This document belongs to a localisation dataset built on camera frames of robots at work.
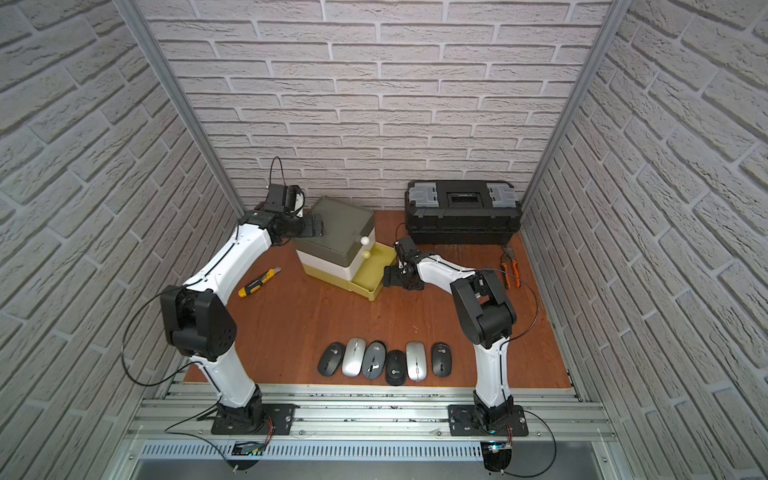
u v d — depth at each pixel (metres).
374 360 0.81
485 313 0.52
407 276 0.74
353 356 0.83
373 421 0.76
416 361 0.82
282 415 0.74
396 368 0.81
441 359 0.83
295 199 0.73
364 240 0.88
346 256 0.86
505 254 1.07
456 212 0.99
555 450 0.71
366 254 0.94
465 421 0.73
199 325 0.48
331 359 0.82
